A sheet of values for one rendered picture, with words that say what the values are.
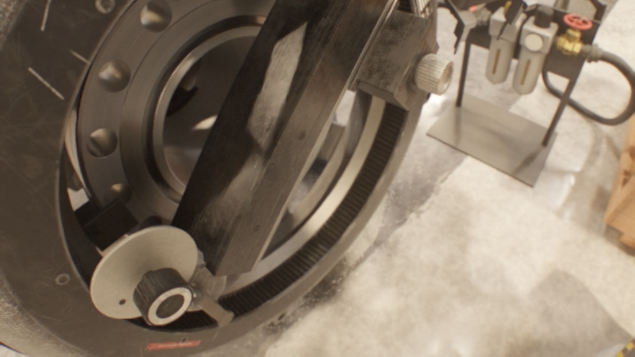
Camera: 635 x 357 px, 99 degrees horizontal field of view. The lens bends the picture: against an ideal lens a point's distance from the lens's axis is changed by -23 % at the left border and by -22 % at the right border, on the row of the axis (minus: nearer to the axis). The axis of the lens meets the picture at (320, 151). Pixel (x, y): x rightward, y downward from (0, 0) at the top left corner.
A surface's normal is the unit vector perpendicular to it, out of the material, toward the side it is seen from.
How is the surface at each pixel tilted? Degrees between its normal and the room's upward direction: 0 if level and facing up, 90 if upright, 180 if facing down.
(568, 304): 0
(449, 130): 0
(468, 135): 0
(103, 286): 90
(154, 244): 90
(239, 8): 90
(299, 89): 36
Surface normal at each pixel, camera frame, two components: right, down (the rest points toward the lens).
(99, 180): 0.73, 0.44
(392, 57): -0.51, -0.17
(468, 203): -0.14, -0.66
